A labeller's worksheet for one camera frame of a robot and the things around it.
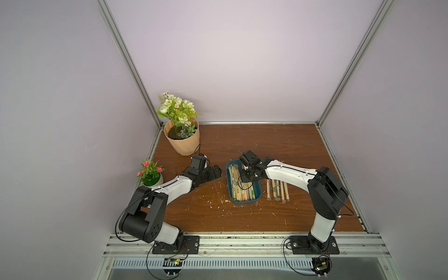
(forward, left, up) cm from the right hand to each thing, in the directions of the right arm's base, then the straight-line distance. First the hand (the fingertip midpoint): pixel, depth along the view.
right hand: (243, 172), depth 90 cm
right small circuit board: (-38, -32, -7) cm, 50 cm away
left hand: (0, +14, 0) cm, 14 cm away
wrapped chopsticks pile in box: (-9, +1, -4) cm, 10 cm away
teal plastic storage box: (-8, -8, -3) cm, 12 cm away
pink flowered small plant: (-5, +46, +7) cm, 47 cm away
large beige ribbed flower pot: (+11, +30, +8) cm, 33 cm away
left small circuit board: (-39, +30, -6) cm, 50 cm away
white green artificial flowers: (+23, +33, +23) cm, 46 cm away
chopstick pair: (-8, -21, -6) cm, 23 cm away
